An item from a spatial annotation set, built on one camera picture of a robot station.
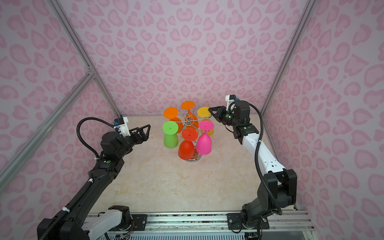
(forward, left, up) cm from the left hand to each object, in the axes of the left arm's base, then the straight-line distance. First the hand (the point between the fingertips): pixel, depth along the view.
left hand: (144, 124), depth 75 cm
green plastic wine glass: (-5, -13, +2) cm, 14 cm away
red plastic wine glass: (-11, -20, -7) cm, 24 cm away
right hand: (+6, -33, +5) cm, 33 cm away
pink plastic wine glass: (-6, -30, -7) cm, 31 cm away
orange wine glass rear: (+13, -22, +1) cm, 26 cm away
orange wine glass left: (+5, -14, +3) cm, 15 cm away
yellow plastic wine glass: (+6, -30, +1) cm, 31 cm away
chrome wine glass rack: (+1, -22, +1) cm, 22 cm away
